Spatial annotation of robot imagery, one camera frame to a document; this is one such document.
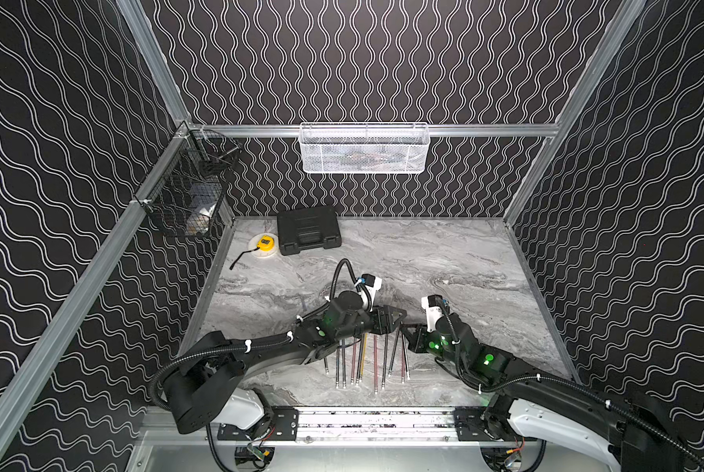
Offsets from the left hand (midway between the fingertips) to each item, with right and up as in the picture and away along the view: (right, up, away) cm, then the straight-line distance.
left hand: (402, 309), depth 75 cm
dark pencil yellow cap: (-1, -15, +11) cm, 19 cm away
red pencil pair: (+1, -15, +6) cm, 17 cm away
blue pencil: (-15, -18, +9) cm, 25 cm away
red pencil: (-6, -18, +10) cm, 21 cm away
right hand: (0, -6, +4) cm, 7 cm away
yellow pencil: (-9, -16, +11) cm, 21 cm away
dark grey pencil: (-21, -18, +9) cm, 29 cm away
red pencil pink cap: (-13, -18, +10) cm, 24 cm away
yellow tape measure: (-46, +18, +35) cm, 60 cm away
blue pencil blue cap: (-3, -17, +10) cm, 20 cm away
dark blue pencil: (-11, -18, +11) cm, 23 cm away
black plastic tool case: (-30, +23, +36) cm, 52 cm away
